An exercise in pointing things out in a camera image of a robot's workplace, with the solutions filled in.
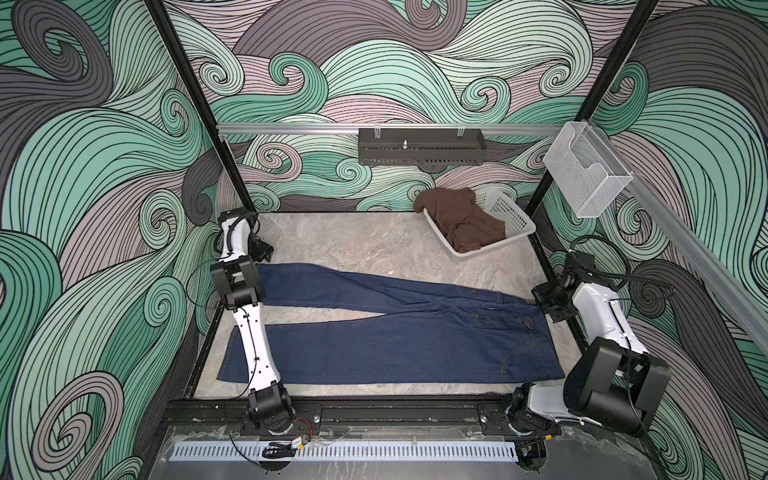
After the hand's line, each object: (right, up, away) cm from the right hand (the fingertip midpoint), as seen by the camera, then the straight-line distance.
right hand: (536, 300), depth 85 cm
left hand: (-87, +10, +20) cm, 89 cm away
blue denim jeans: (-17, -11, +3) cm, 20 cm away
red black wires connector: (-70, -34, -13) cm, 79 cm away
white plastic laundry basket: (+2, +31, +33) cm, 45 cm away
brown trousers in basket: (-13, +22, +21) cm, 33 cm away
